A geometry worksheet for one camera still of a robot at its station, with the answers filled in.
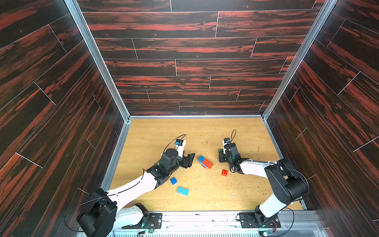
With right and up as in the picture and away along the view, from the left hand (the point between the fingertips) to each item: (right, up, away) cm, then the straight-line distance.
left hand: (191, 153), depth 81 cm
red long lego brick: (+10, -7, +8) cm, 14 cm away
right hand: (+23, -1, +16) cm, 28 cm away
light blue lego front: (-5, -21, +1) cm, 22 cm away
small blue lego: (+7, -5, +10) cm, 13 cm away
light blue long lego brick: (+8, -9, +10) cm, 15 cm away
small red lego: (+21, -13, +8) cm, 26 cm away
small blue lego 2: (-10, -17, +5) cm, 21 cm away
